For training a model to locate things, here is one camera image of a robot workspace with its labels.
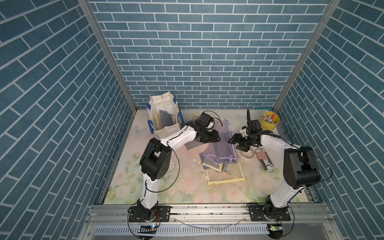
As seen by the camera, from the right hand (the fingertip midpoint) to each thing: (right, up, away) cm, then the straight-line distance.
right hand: (233, 144), depth 93 cm
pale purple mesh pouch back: (-3, +7, +14) cm, 16 cm away
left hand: (-8, +3, -4) cm, 10 cm away
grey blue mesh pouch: (-46, +17, +15) cm, 51 cm away
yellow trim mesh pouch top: (-50, +14, +5) cm, 52 cm away
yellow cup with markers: (+26, +15, +7) cm, 31 cm away
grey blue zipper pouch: (-26, -1, +6) cm, 26 cm away
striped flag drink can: (+18, -9, -3) cm, 21 cm away
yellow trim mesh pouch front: (-2, -16, -5) cm, 17 cm away
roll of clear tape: (+11, -7, +3) cm, 13 cm away
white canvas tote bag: (-45, +28, +10) cm, 53 cm away
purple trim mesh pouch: (-8, -5, -1) cm, 10 cm away
